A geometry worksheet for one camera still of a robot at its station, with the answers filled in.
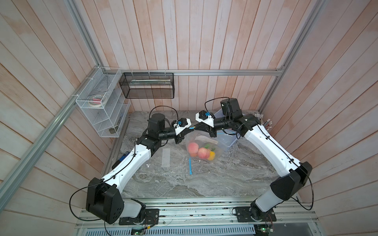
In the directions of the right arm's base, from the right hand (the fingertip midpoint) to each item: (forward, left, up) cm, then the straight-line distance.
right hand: (195, 125), depth 72 cm
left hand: (-1, +2, -2) cm, 3 cm away
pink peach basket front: (-3, +1, -18) cm, 18 cm away
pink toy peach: (-5, -5, -19) cm, 20 cm away
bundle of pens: (+17, -48, -18) cm, 54 cm away
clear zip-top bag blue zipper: (0, -3, -18) cm, 18 cm away
